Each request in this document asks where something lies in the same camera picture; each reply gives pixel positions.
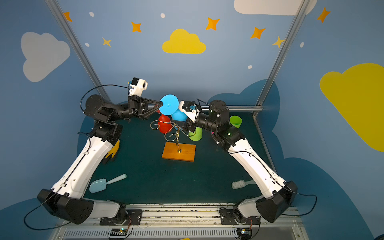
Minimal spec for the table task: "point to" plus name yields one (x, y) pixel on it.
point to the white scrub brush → (241, 184)
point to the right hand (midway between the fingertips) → (180, 109)
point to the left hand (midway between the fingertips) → (160, 103)
